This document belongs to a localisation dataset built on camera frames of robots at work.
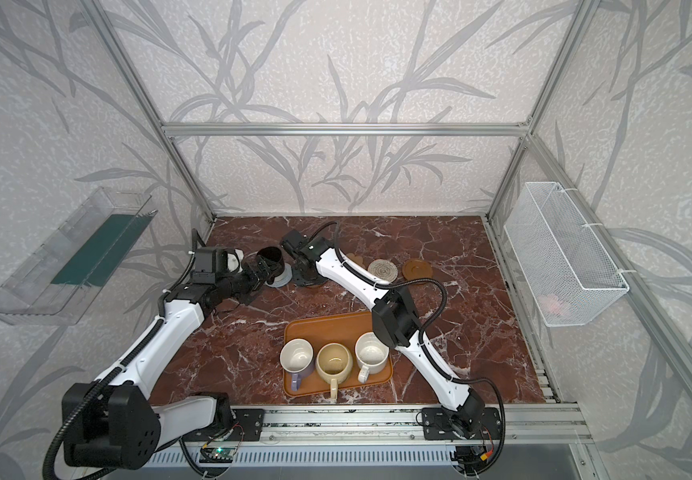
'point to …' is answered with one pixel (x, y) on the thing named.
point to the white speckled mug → (370, 355)
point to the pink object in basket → (554, 304)
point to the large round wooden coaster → (417, 268)
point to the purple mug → (297, 357)
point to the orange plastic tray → (320, 331)
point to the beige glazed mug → (334, 363)
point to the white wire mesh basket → (570, 274)
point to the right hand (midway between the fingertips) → (305, 272)
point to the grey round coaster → (282, 279)
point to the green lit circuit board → (216, 454)
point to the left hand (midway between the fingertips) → (278, 265)
